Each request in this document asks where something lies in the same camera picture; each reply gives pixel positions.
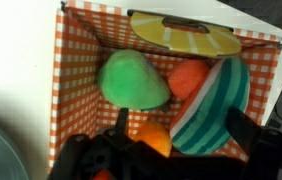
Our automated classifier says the orange round plushie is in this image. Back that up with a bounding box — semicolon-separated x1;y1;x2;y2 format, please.
132;120;173;159

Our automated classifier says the orange checkered cardboard box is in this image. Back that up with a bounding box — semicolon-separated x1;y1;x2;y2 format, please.
46;0;282;172

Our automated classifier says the green pear plushie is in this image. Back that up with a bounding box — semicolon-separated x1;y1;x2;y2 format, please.
96;48;172;112

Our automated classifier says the red round plushie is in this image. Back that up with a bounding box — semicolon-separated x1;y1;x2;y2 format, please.
167;58;212;101

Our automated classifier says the watermelon slice plushie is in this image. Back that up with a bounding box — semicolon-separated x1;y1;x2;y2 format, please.
169;56;251;156

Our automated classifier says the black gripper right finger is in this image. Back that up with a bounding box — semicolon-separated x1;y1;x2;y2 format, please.
225;105;266;158

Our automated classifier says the lemon slice plushie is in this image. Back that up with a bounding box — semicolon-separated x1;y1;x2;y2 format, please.
129;11;243;59

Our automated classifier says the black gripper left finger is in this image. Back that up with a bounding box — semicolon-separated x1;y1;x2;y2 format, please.
113;106;131;142

